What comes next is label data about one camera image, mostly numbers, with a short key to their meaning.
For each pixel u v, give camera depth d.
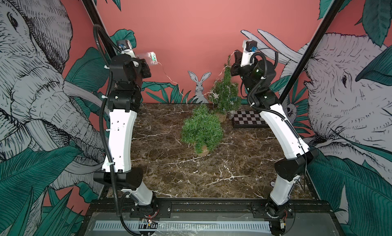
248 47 0.50
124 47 0.49
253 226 0.70
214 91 0.88
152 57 0.64
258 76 0.48
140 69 0.51
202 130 0.74
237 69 0.58
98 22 0.77
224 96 0.93
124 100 0.43
